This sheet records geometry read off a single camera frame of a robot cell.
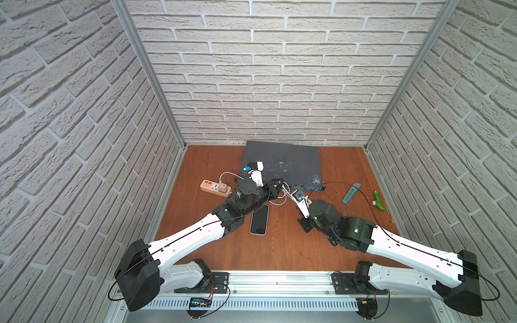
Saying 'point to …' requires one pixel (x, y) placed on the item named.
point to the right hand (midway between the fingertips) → (294, 210)
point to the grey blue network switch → (297, 165)
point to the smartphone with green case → (259, 221)
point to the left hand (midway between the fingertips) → (283, 173)
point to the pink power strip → (213, 186)
